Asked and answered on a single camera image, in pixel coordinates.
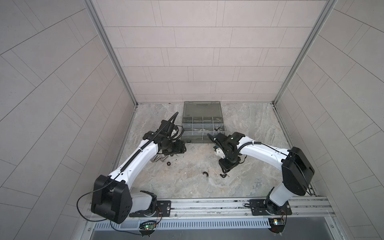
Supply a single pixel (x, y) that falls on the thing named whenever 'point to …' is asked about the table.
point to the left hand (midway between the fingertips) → (185, 148)
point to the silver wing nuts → (216, 129)
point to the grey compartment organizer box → (200, 118)
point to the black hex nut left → (168, 162)
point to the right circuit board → (277, 225)
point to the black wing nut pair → (207, 174)
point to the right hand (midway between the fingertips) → (224, 171)
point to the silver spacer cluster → (162, 160)
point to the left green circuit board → (147, 227)
